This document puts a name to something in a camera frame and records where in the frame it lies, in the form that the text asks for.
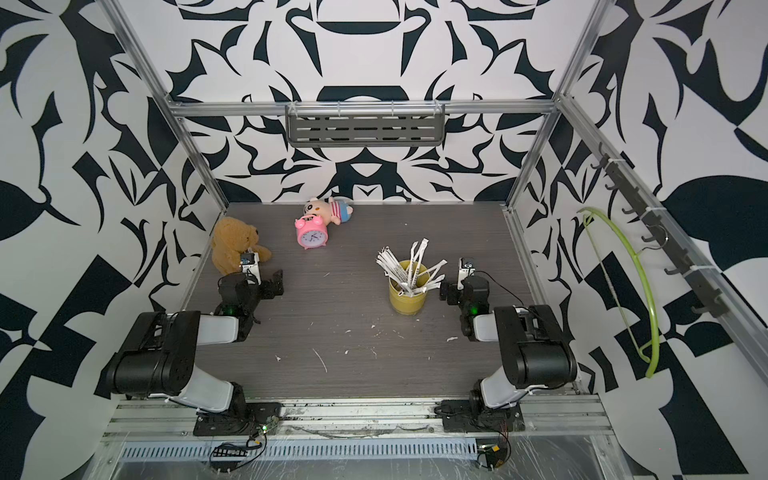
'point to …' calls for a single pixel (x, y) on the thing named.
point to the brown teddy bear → (231, 238)
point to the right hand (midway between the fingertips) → (461, 274)
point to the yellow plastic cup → (408, 296)
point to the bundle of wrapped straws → (388, 262)
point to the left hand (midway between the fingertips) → (263, 267)
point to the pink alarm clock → (311, 232)
